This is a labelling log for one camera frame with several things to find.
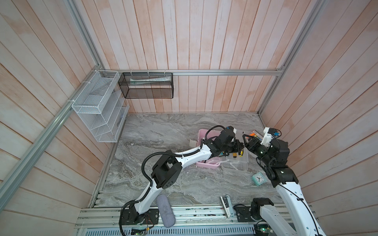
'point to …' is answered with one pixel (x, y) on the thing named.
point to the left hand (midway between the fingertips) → (244, 150)
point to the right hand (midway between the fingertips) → (245, 136)
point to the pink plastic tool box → (213, 162)
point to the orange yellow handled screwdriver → (235, 155)
